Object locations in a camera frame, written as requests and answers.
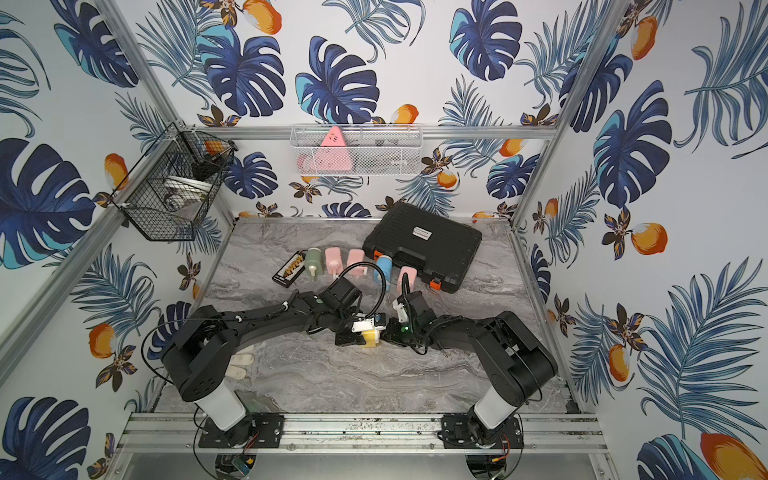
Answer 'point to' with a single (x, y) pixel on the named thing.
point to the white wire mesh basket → (358, 150)
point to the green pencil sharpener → (314, 262)
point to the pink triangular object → (333, 154)
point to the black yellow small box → (291, 271)
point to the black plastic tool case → (439, 248)
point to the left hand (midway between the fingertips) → (362, 326)
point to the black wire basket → (175, 185)
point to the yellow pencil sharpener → (371, 338)
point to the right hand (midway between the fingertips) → (381, 335)
